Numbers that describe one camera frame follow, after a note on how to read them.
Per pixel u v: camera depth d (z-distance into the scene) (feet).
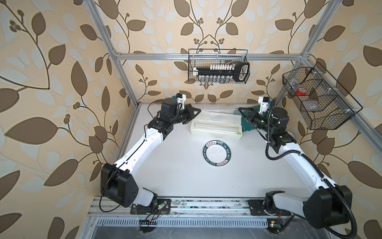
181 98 2.32
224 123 3.27
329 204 1.26
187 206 2.48
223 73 2.81
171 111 1.96
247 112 2.32
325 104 2.37
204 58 2.99
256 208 2.40
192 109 2.37
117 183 1.33
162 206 2.42
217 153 3.09
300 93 2.70
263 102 2.23
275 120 1.87
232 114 3.27
